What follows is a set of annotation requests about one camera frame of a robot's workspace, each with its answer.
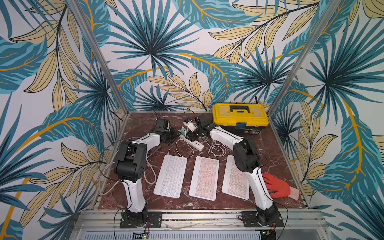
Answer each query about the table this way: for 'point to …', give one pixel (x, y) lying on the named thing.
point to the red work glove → (282, 189)
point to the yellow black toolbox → (240, 119)
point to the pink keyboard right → (236, 182)
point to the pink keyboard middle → (204, 183)
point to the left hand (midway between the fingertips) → (180, 135)
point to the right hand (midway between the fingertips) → (188, 134)
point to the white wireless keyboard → (170, 180)
